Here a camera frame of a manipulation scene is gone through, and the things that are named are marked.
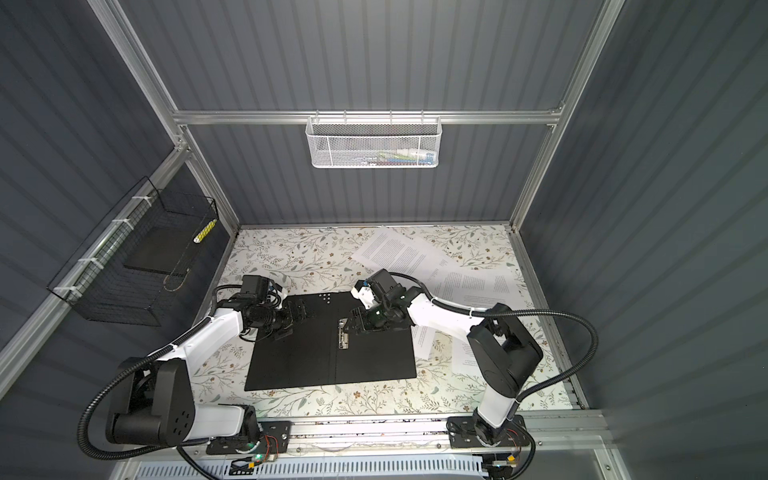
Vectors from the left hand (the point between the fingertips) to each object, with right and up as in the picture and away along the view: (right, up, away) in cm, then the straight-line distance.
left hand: (304, 322), depth 87 cm
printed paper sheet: (+47, -11, -1) cm, 49 cm away
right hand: (+15, -2, -5) cm, 16 cm away
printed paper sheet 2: (+36, -6, +4) cm, 36 cm away
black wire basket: (-39, +16, -17) cm, 45 cm away
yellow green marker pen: (-26, +27, -5) cm, 38 cm away
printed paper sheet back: (+28, +21, +25) cm, 43 cm away
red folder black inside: (+5, -10, +3) cm, 12 cm away
